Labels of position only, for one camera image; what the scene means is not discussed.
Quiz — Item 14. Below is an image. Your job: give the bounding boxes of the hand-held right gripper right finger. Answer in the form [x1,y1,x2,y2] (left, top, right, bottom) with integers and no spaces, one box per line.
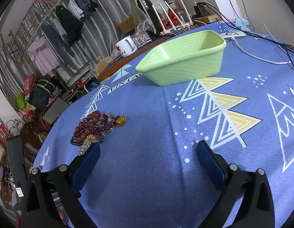
[196,140,276,228]

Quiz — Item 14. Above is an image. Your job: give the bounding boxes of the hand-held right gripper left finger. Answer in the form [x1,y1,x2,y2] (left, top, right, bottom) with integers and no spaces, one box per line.
[20,143,101,228]

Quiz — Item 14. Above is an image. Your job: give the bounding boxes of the white pearl bracelet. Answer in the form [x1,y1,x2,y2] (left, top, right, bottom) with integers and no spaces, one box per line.
[78,141,91,157]

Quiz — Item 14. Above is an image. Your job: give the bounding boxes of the small dark brown bead bracelet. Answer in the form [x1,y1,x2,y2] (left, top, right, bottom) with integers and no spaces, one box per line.
[71,122,95,145]

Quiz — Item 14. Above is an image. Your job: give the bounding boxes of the purple bead bracelet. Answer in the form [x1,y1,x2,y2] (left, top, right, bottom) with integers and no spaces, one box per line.
[92,112,120,144]

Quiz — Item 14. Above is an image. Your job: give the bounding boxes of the large brown bead bracelet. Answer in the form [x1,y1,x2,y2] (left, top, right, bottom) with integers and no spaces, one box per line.
[83,110,102,130]

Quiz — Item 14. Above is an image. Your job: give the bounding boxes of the green square plate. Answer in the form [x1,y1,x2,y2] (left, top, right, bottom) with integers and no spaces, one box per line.
[135,30,227,86]

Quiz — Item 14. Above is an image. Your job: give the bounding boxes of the blue printed tablecloth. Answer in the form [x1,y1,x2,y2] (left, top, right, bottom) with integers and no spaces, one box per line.
[33,21,294,228]

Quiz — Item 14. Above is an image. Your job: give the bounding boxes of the grey flat box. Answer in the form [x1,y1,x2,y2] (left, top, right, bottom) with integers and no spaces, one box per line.
[42,97,70,125]

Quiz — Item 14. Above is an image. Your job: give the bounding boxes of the dark green bag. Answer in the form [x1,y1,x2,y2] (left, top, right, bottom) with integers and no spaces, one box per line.
[27,79,59,110]

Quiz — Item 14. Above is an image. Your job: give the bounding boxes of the wooden desk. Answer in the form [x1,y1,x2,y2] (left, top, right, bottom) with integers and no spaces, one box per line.
[97,17,220,82]

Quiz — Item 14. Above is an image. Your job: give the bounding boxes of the pink t-shirt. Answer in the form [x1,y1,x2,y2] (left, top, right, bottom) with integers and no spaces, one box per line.
[27,37,61,76]

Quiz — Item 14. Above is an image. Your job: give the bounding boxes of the white enamel mug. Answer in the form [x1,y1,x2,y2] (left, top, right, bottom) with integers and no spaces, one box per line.
[113,36,138,58]

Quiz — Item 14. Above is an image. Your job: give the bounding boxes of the white charging puck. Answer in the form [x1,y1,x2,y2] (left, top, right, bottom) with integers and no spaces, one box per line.
[219,31,246,41]

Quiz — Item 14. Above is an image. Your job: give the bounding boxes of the black hanging jacket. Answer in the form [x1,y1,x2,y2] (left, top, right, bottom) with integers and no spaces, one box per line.
[55,5,84,47]

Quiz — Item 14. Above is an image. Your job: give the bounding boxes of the clear plastic bag of snacks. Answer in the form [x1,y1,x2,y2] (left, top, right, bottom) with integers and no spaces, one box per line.
[133,21,154,48]

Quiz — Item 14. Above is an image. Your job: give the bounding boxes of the light blue packet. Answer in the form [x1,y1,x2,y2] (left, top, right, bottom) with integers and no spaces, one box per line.
[234,17,254,32]

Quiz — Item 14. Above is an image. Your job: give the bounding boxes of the white router with antennas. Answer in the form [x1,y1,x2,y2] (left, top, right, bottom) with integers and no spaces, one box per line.
[153,0,194,35]

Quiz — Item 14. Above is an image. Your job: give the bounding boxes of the black power adapter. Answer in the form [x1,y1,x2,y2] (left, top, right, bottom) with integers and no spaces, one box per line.
[194,2,210,17]

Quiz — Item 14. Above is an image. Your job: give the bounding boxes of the glass jar with red contents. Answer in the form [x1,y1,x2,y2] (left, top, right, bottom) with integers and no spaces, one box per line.
[165,0,188,27]

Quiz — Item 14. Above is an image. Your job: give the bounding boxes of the black monitor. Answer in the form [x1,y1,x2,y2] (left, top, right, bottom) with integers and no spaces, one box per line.
[126,0,162,34]

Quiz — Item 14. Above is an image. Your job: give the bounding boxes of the white cable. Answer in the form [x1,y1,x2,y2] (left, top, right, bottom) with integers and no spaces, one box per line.
[232,23,293,65]

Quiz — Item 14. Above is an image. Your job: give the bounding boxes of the black cables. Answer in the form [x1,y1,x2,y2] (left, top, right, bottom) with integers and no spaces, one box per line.
[196,0,294,74]

